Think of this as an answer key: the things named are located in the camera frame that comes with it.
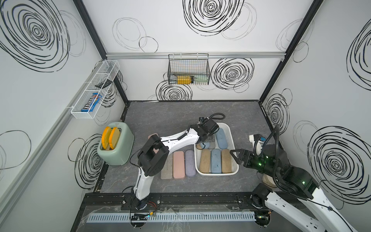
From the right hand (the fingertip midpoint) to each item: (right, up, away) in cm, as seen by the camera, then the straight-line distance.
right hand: (235, 153), depth 66 cm
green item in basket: (-14, +39, +22) cm, 47 cm away
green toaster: (-59, -4, +12) cm, 60 cm away
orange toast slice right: (-60, +6, +8) cm, 61 cm away
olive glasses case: (-12, -11, +17) cm, 24 cm away
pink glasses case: (-27, -12, +17) cm, 34 cm away
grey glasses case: (-7, -2, +25) cm, 26 cm away
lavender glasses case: (-21, -11, +17) cm, 29 cm away
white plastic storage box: (+5, +7, +28) cm, 29 cm away
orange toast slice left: (-64, +6, +8) cm, 65 cm away
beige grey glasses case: (-34, -14, +15) cm, 40 cm away
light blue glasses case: (-5, -10, +19) cm, 22 cm away
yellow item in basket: (-24, +40, +23) cm, 52 cm away
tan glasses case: (0, -9, +17) cm, 19 cm away
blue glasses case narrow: (-10, -1, +22) cm, 24 cm away
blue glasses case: (0, +1, +29) cm, 29 cm away
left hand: (-10, +4, +24) cm, 26 cm away
